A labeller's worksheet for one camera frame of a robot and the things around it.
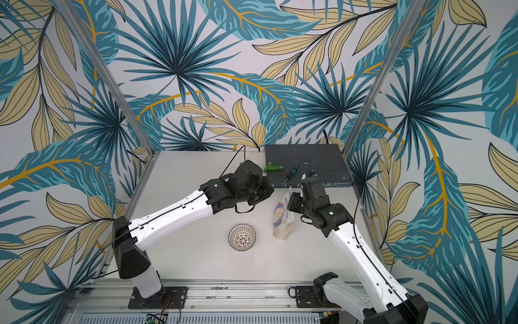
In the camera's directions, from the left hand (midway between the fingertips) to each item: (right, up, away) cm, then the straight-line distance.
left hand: (276, 192), depth 71 cm
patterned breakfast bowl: (-14, -21, +16) cm, 30 cm away
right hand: (+2, -4, +4) cm, 6 cm away
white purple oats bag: (+3, -11, +8) cm, 14 cm away
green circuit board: (-44, -45, -1) cm, 63 cm away
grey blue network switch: (+8, +11, +35) cm, 37 cm away
